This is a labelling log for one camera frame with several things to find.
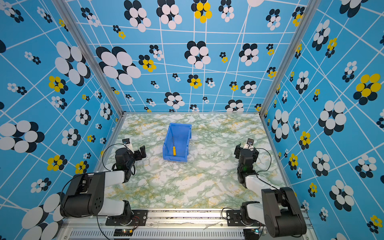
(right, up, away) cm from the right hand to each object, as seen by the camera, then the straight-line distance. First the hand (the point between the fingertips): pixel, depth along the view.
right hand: (249, 146), depth 88 cm
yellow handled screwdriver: (-46, -3, +11) cm, 48 cm away
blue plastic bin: (-42, +6, +22) cm, 47 cm away
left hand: (-68, -1, +5) cm, 68 cm away
